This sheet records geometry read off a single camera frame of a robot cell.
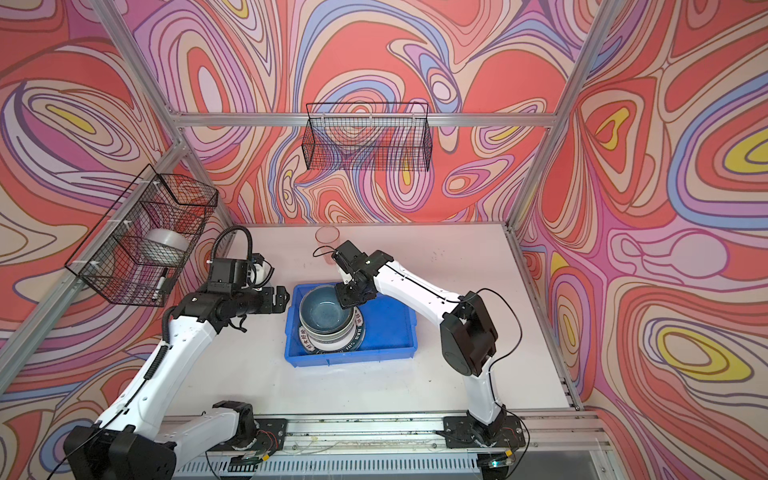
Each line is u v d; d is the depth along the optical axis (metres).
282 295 0.72
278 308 0.71
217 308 0.53
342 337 0.81
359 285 0.62
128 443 0.37
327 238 0.99
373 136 0.96
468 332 0.48
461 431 0.73
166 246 0.70
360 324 0.88
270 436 0.72
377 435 0.75
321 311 0.84
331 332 0.78
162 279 0.73
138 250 0.74
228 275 0.58
